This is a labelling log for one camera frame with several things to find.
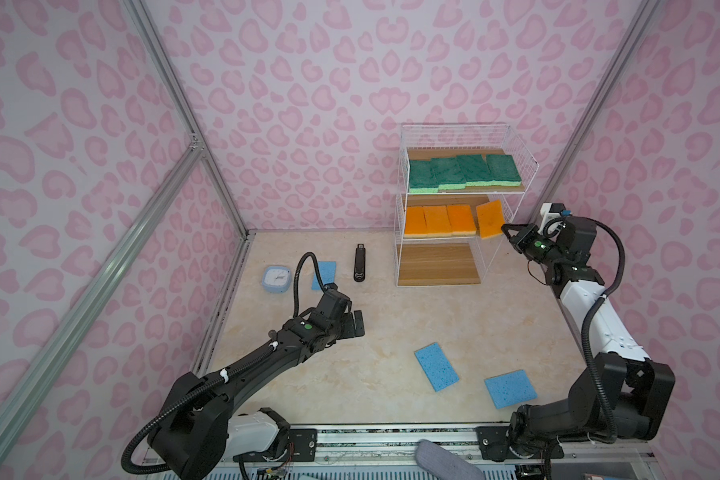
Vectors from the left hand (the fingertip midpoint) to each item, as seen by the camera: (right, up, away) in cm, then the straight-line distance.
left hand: (352, 317), depth 85 cm
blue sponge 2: (+24, -14, +1) cm, 28 cm away
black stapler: (+2, +15, +24) cm, 28 cm away
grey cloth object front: (+21, -30, -17) cm, 40 cm away
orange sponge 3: (+32, +28, +3) cm, 43 cm away
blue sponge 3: (+43, -18, -5) cm, 47 cm away
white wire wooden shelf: (+39, +16, +28) cm, 50 cm away
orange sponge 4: (+39, +28, -1) cm, 48 cm away
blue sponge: (-10, +12, +22) cm, 27 cm away
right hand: (+41, +26, -7) cm, 49 cm away
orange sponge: (+18, +27, +3) cm, 33 cm away
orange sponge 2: (+25, +27, +2) cm, 37 cm away
